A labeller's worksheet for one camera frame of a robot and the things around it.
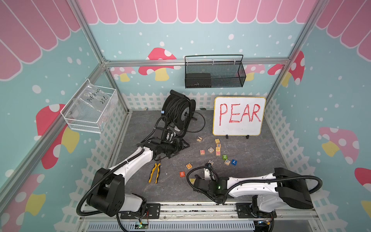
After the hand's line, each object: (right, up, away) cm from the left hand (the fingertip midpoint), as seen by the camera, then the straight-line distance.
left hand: (184, 151), depth 82 cm
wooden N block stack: (+22, -3, +14) cm, 26 cm away
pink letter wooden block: (+11, -3, +12) cm, 17 cm away
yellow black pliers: (-19, -13, +5) cm, 24 cm away
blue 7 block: (+31, -8, +8) cm, 33 cm away
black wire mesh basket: (+21, +50, +12) cm, 56 cm away
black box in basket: (+8, +43, +7) cm, 44 cm away
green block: (+26, -6, +10) cm, 28 cm away
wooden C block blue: (+16, -9, +9) cm, 20 cm away
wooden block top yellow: (+22, +4, +18) cm, 29 cm away
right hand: (+9, -19, -1) cm, 21 cm away
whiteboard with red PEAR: (+35, +21, +15) cm, 43 cm away
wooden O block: (+17, -2, +14) cm, 23 cm away
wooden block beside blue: (+27, -9, +7) cm, 29 cm away
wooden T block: (+10, +5, +20) cm, 23 cm away
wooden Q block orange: (+2, -11, +7) cm, 13 cm away
